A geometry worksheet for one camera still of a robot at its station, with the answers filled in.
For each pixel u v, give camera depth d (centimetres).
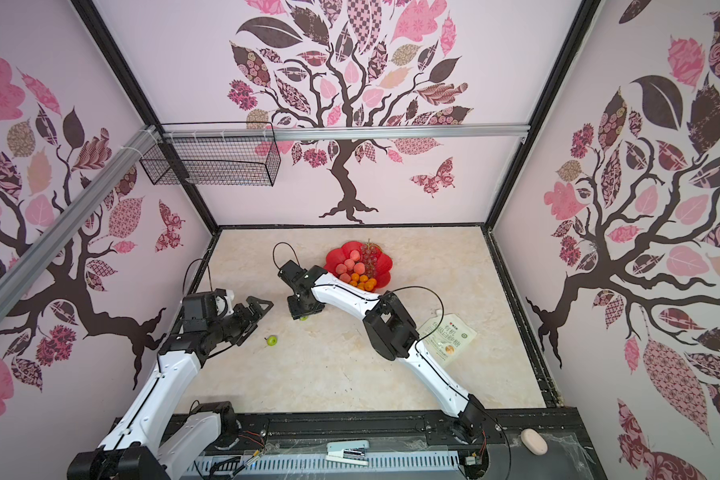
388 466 70
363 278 102
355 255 106
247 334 79
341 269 102
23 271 54
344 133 94
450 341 88
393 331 60
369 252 105
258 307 74
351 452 70
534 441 71
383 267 105
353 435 74
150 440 42
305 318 92
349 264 104
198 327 62
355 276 102
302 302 81
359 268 104
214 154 95
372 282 100
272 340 88
